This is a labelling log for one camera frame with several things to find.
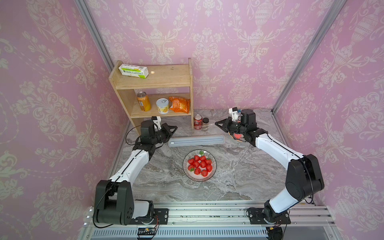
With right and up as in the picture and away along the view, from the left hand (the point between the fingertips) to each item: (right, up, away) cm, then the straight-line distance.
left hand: (178, 127), depth 81 cm
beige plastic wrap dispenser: (+9, -8, +14) cm, 19 cm away
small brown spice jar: (+16, +1, +23) cm, 28 cm away
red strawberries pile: (+12, -23, +8) cm, 27 cm away
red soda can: (+11, +3, +21) cm, 24 cm away
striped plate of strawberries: (+7, -28, +5) cm, 29 cm away
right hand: (+21, +3, +1) cm, 21 cm away
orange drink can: (-20, +15, +4) cm, 26 cm away
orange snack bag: (0, +14, +7) cm, 15 cm away
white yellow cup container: (-10, +13, +6) cm, 17 cm away
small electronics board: (-14, -51, -8) cm, 53 cm away
